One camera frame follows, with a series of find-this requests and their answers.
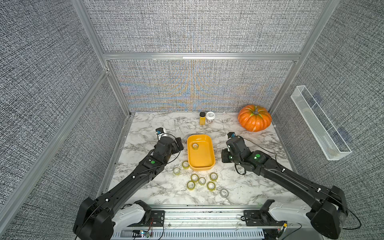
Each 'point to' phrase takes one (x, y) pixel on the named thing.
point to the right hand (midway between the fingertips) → (222, 149)
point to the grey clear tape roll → (224, 192)
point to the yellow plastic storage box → (200, 152)
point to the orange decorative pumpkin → (254, 118)
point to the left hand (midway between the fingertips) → (177, 139)
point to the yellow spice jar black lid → (202, 119)
